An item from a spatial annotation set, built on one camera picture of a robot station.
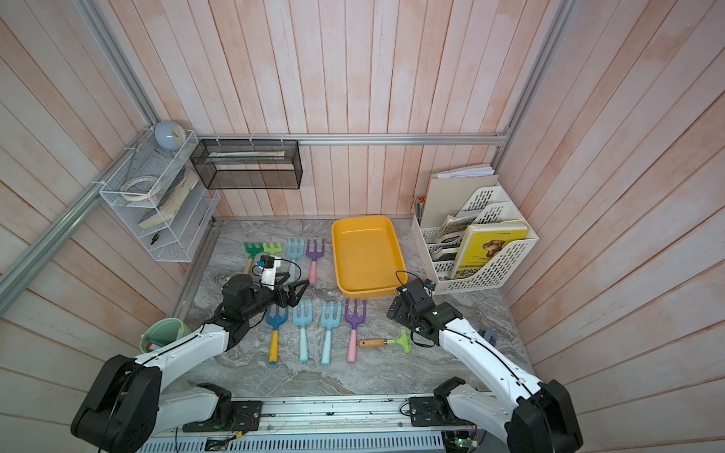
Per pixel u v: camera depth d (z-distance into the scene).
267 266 0.72
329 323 0.90
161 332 0.77
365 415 0.75
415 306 0.62
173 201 0.80
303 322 0.90
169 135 0.82
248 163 1.05
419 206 1.01
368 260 1.08
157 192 0.72
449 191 0.94
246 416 0.73
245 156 0.90
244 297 0.65
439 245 1.01
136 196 0.70
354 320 0.91
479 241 0.83
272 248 1.10
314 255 1.08
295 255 1.08
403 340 0.87
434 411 0.73
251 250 1.10
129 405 0.41
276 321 0.90
